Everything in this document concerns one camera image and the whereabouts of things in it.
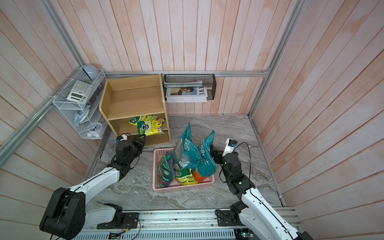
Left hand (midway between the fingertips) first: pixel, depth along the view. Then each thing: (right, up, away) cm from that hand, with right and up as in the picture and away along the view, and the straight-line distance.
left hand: (146, 138), depth 86 cm
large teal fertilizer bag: (+24, -7, -13) cm, 28 cm away
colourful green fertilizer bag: (+13, -15, -13) cm, 24 cm away
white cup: (-33, +6, +4) cm, 34 cm away
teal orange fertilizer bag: (+34, -13, -14) cm, 39 cm away
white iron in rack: (-33, +12, -8) cm, 36 cm away
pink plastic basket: (+5, -10, +6) cm, 13 cm away
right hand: (+41, -4, -7) cm, 42 cm away
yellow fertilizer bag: (0, +8, +2) cm, 8 cm away
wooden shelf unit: (-5, +19, -3) cm, 20 cm away
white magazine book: (+23, +27, +7) cm, 36 cm away
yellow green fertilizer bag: (+22, -19, -9) cm, 31 cm away
